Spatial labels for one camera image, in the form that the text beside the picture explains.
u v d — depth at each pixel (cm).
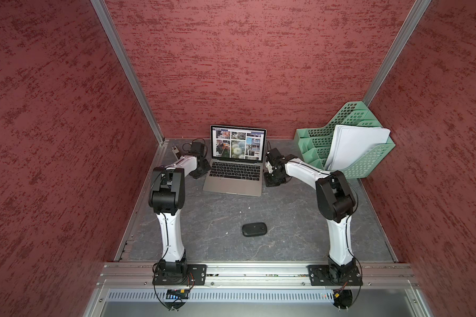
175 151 111
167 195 56
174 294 72
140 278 76
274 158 81
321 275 74
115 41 79
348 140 88
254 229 85
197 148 86
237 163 110
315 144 113
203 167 95
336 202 55
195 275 74
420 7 71
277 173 85
